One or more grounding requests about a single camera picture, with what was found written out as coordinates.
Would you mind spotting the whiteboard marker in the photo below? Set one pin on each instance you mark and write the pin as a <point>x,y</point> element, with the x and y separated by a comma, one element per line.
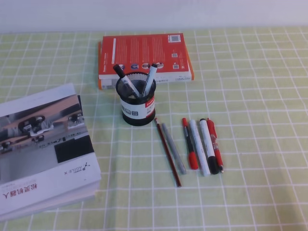
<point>149,80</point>
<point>126,81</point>
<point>211,158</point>

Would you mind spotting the black mesh pen holder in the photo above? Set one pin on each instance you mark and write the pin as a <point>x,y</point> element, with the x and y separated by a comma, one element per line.
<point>136,111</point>

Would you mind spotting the grey pen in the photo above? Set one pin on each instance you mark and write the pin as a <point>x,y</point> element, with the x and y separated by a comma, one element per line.
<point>173,149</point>

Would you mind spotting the whiteboard marker, upright in holder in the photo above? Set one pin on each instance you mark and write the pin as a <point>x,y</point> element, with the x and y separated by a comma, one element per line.
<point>149,80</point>

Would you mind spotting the red retractable gel pen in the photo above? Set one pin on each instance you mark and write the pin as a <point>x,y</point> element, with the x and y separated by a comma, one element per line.
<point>213,136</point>

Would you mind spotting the white pen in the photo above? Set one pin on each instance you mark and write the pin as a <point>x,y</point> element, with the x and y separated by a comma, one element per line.
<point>199,148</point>

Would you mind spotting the red and black marker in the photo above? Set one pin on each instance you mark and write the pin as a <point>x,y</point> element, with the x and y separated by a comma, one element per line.
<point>191,154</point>

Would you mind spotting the red orange book on top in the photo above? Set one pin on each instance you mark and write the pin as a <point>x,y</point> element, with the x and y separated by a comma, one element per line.
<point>135,53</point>

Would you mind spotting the dark red pencil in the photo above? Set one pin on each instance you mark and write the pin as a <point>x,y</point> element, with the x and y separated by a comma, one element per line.
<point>171,163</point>

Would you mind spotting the white brochure stack with photo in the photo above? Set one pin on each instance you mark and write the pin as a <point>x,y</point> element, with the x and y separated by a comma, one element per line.
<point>46,155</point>

